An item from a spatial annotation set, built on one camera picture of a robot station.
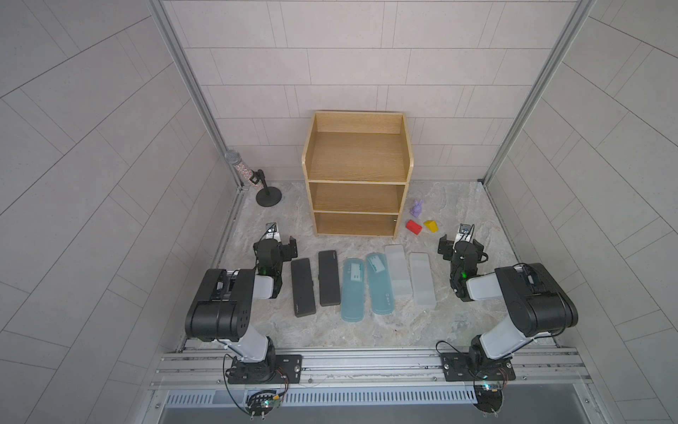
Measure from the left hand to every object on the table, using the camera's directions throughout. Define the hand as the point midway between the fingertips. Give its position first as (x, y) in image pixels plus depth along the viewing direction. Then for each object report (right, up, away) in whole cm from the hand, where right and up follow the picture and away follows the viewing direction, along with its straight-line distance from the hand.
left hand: (282, 234), depth 95 cm
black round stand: (-9, +14, +14) cm, 22 cm away
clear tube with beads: (-13, +26, -9) cm, 31 cm away
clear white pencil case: (+41, -12, -6) cm, 43 cm away
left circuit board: (+2, -39, -29) cm, 49 cm away
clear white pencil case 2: (+49, -14, -8) cm, 52 cm away
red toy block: (+50, +2, +7) cm, 50 cm away
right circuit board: (+61, -40, -27) cm, 78 cm away
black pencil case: (+9, -16, -9) cm, 21 cm away
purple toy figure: (+51, +9, +7) cm, 52 cm away
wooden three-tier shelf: (+28, +23, -14) cm, 39 cm away
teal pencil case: (+26, -19, -10) cm, 34 cm away
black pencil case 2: (+17, -15, -6) cm, 24 cm away
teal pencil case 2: (+35, -15, -9) cm, 39 cm away
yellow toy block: (+57, +3, +7) cm, 57 cm away
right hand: (+64, 0, -1) cm, 64 cm away
